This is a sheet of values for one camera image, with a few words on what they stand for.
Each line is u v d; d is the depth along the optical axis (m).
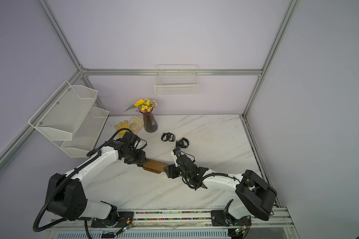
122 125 1.12
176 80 0.95
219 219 0.73
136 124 1.14
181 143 1.01
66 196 0.41
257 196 0.43
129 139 0.69
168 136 1.04
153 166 0.85
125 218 0.73
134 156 0.74
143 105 0.93
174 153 0.76
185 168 0.62
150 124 1.04
